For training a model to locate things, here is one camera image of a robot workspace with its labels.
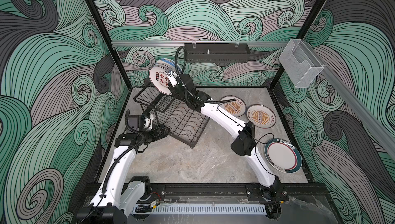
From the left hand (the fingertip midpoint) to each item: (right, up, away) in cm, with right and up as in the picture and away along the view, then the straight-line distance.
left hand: (163, 131), depth 78 cm
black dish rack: (+10, +2, +20) cm, 22 cm away
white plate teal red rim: (+66, -16, +6) cm, 68 cm away
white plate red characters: (-4, +28, +9) cm, 30 cm away
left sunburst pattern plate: (+47, +10, +29) cm, 56 cm away
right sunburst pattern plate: (+63, +5, +25) cm, 68 cm away
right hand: (+5, +29, +2) cm, 29 cm away
